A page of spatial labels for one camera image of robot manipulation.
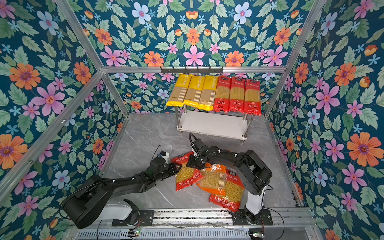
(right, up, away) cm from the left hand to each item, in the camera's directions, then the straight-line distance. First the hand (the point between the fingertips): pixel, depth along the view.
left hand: (183, 166), depth 87 cm
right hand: (+4, +2, +1) cm, 5 cm away
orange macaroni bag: (+18, -6, -5) cm, 19 cm away
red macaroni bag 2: (+29, -11, -7) cm, 32 cm away
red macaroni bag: (+3, -4, -3) cm, 6 cm away
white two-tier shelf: (+32, +25, +21) cm, 45 cm away
